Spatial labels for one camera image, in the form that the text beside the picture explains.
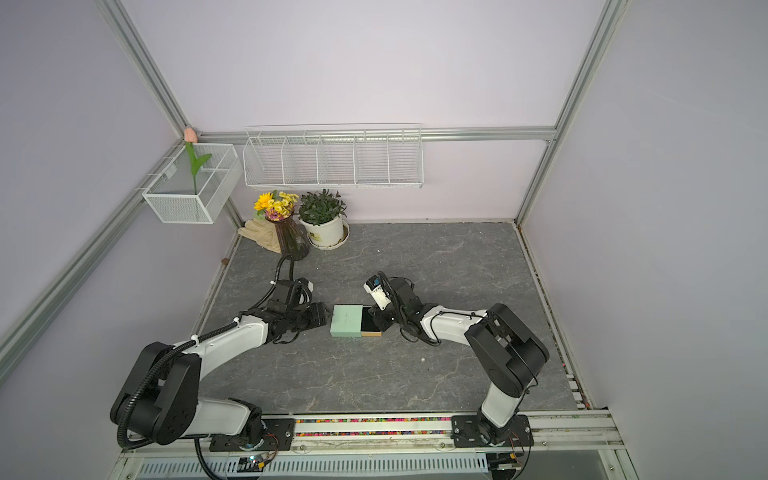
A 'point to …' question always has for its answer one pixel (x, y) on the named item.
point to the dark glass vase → (293, 237)
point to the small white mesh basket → (197, 186)
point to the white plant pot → (328, 236)
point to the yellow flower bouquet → (276, 205)
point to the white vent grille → (310, 465)
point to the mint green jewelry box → (353, 321)
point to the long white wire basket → (335, 156)
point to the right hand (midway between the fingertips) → (371, 307)
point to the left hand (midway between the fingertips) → (326, 316)
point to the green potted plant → (321, 208)
